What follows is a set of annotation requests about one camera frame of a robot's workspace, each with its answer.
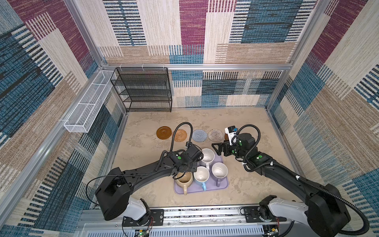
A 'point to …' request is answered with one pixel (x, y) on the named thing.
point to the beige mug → (185, 180)
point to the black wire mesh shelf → (143, 89)
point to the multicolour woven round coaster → (215, 135)
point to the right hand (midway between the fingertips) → (218, 145)
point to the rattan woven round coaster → (180, 136)
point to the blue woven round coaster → (199, 136)
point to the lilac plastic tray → (211, 185)
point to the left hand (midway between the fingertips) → (193, 163)
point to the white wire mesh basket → (82, 117)
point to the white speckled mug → (208, 156)
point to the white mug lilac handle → (219, 171)
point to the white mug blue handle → (201, 176)
